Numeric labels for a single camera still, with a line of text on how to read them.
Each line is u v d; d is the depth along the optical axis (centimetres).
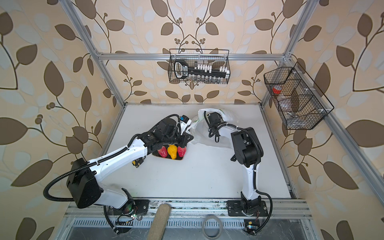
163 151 89
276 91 89
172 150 89
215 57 91
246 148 55
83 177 41
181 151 89
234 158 91
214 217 73
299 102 82
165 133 61
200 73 85
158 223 68
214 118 83
